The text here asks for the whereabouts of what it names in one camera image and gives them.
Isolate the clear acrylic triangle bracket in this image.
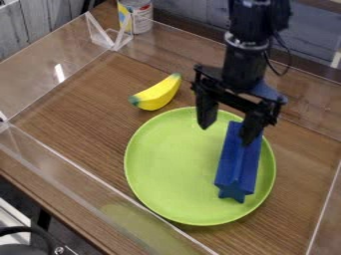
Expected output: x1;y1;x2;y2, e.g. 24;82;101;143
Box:
85;12;133;52

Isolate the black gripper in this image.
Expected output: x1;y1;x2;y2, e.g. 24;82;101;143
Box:
191;32;287;145

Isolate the black cable lower left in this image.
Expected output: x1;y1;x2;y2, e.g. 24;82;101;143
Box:
0;225;57;255

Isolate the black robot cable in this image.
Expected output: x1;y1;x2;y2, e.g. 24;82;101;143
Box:
262;31;292;78

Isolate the blue star-shaped block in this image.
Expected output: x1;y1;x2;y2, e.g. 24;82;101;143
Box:
213;122;262;203

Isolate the yellow toy banana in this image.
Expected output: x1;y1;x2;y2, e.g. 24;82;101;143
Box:
128;73;181;111

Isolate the green round plate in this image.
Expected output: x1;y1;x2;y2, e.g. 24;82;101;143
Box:
124;107;275;226

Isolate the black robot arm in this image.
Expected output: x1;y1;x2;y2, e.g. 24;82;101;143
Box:
191;0;291;145

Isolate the clear acrylic tray wall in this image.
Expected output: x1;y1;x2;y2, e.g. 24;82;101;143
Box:
0;5;341;255

